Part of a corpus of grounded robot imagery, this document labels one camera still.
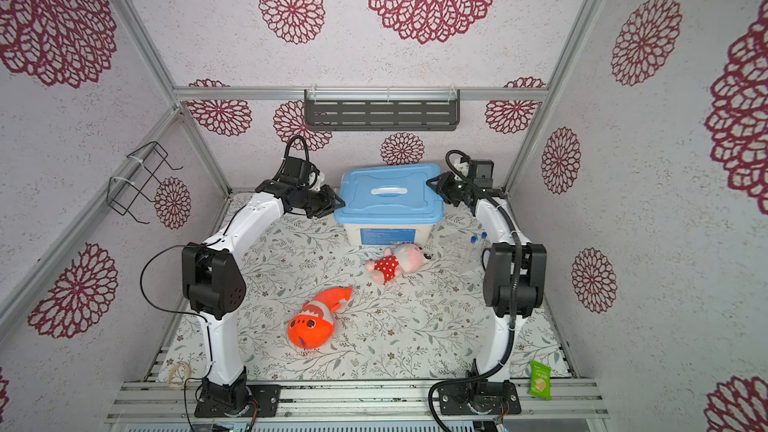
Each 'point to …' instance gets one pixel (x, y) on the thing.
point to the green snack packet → (540, 380)
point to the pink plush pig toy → (401, 259)
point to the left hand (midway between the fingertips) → (342, 208)
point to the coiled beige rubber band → (178, 375)
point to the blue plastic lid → (390, 195)
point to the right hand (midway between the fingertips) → (431, 178)
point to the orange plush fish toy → (314, 325)
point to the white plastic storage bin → (387, 235)
